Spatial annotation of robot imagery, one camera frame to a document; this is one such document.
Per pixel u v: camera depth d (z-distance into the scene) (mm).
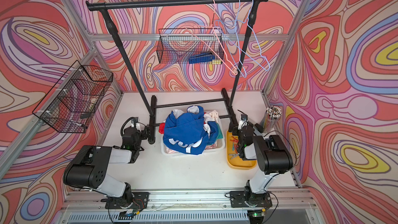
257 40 1798
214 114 926
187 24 848
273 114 843
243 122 802
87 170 448
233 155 867
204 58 911
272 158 473
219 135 823
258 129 875
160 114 1068
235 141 928
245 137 713
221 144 839
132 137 721
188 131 763
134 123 788
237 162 843
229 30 898
